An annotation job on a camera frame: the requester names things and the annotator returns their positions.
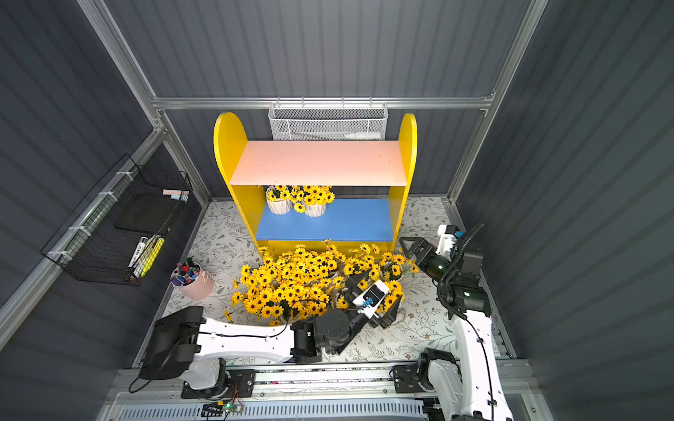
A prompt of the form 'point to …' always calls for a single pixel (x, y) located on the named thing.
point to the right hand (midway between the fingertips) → (414, 247)
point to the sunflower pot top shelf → (392, 266)
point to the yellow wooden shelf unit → (290, 224)
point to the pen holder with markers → (192, 281)
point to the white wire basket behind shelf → (328, 120)
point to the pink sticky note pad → (176, 194)
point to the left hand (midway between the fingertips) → (383, 281)
